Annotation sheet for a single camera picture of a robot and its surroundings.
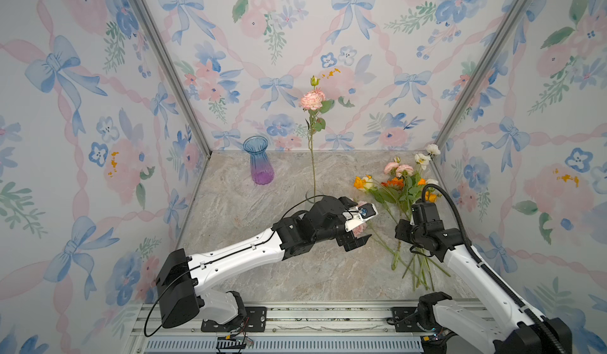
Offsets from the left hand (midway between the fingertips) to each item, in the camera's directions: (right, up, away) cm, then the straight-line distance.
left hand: (363, 215), depth 68 cm
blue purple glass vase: (-37, +14, +42) cm, 57 cm away
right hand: (+17, -7, +16) cm, 24 cm away
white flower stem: (+34, +19, +35) cm, 52 cm away
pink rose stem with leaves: (+27, +13, +37) cm, 48 cm away
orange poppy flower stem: (+37, +2, +33) cm, 50 cm away
